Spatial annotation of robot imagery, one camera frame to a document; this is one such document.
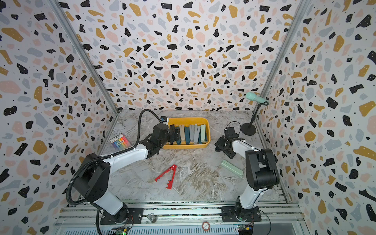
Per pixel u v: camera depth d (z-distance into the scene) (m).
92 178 0.44
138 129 0.63
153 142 0.68
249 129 1.11
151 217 0.73
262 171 0.49
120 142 1.00
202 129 1.06
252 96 0.82
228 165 0.91
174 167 0.90
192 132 1.06
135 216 0.73
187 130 1.06
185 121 1.09
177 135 0.82
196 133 1.02
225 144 0.73
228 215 0.73
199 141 1.00
